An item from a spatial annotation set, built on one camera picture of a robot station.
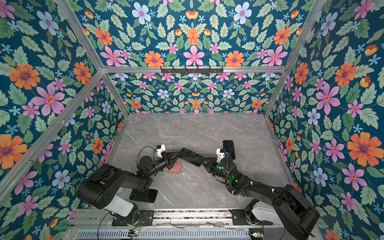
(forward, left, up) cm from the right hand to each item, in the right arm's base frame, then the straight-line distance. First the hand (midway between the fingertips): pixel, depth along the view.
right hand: (198, 159), depth 78 cm
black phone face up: (+1, +4, +1) cm, 4 cm away
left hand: (+3, +9, +3) cm, 10 cm away
